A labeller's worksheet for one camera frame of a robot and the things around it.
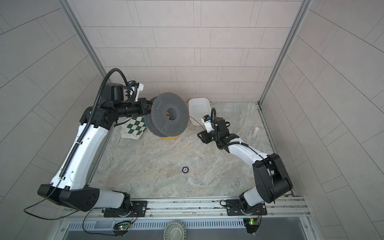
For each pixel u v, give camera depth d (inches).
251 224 26.8
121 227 25.3
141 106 22.1
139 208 27.9
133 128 39.2
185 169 33.2
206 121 29.8
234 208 27.9
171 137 37.9
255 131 36.9
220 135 26.3
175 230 25.9
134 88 20.6
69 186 14.7
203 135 29.6
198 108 44.8
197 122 31.8
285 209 28.3
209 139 30.3
